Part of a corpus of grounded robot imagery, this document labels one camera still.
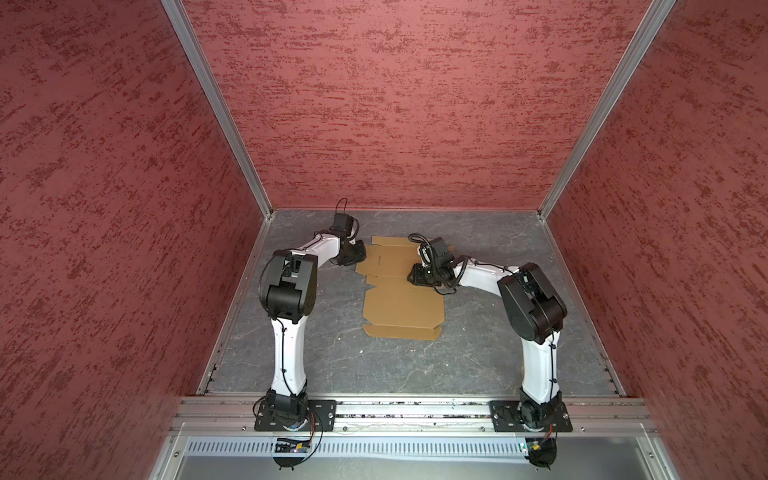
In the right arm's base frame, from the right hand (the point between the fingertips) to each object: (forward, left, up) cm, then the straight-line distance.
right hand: (409, 283), depth 99 cm
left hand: (+10, +16, 0) cm, 19 cm away
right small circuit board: (-46, -28, -2) cm, 54 cm away
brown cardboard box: (-8, +5, -2) cm, 10 cm away
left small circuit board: (-44, +34, -3) cm, 55 cm away
